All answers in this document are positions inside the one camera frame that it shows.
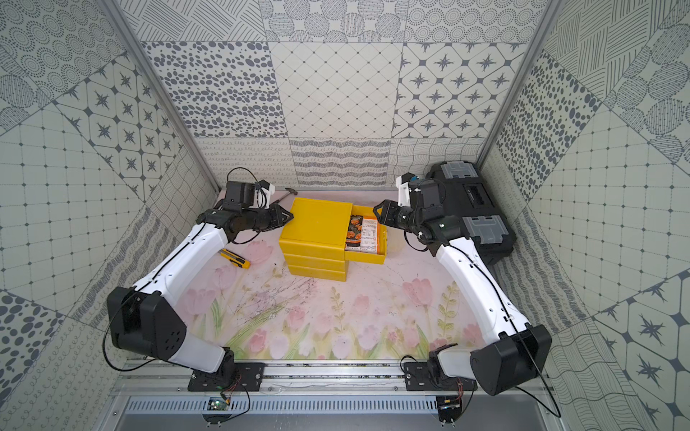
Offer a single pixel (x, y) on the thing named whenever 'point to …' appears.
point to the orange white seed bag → (369, 238)
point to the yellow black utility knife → (234, 259)
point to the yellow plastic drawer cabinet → (314, 236)
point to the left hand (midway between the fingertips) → (289, 212)
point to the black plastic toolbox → (470, 197)
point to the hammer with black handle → (290, 191)
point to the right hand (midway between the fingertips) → (379, 214)
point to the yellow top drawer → (367, 257)
